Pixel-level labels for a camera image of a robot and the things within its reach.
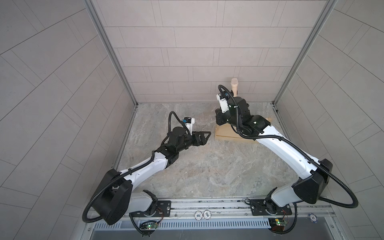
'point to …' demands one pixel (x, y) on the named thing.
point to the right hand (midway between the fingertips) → (214, 111)
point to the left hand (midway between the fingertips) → (208, 133)
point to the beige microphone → (234, 82)
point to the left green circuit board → (151, 226)
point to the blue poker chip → (313, 218)
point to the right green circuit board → (277, 222)
